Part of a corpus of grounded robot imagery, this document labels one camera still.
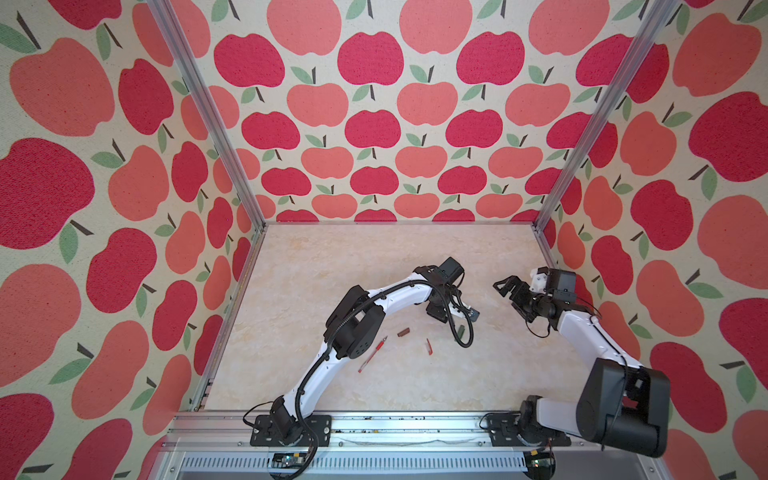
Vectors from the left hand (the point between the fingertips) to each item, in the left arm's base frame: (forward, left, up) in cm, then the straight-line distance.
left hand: (456, 306), depth 95 cm
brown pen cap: (-8, +18, -2) cm, 20 cm away
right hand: (0, -15, +8) cm, 17 cm away
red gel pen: (-15, +27, -3) cm, 31 cm away
